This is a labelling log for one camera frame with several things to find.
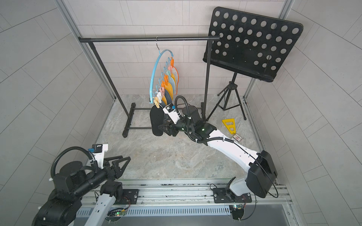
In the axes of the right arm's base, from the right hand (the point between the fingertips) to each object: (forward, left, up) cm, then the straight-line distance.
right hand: (162, 125), depth 70 cm
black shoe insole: (+5, +3, 0) cm, 5 cm away
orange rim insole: (+36, -7, +5) cm, 37 cm away
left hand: (-16, +13, 0) cm, 20 cm away
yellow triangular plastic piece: (+13, -42, -26) cm, 51 cm away
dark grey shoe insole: (+15, -3, +3) cm, 16 cm away
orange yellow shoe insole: (+21, -3, +6) cm, 23 cm away
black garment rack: (+30, +30, -21) cm, 48 cm away
